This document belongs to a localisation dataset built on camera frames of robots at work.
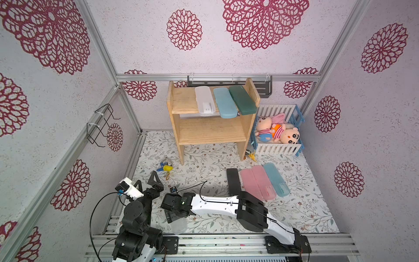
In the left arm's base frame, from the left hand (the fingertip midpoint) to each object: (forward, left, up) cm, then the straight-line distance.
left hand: (149, 176), depth 69 cm
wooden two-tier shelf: (+32, -15, -4) cm, 36 cm away
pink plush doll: (+42, -61, -13) cm, 75 cm away
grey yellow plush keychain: (+17, +1, -21) cm, 27 cm away
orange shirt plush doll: (+36, -73, -13) cm, 82 cm away
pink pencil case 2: (+5, -57, -23) cm, 62 cm away
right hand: (-6, -10, -24) cm, 26 cm away
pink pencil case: (+10, -49, -25) cm, 56 cm away
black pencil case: (+10, -39, -25) cm, 48 cm away
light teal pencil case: (+6, -66, -24) cm, 70 cm away
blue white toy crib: (+54, -74, -13) cm, 93 cm away
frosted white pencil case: (-15, -11, -22) cm, 29 cm away
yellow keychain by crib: (+26, -53, -23) cm, 63 cm away
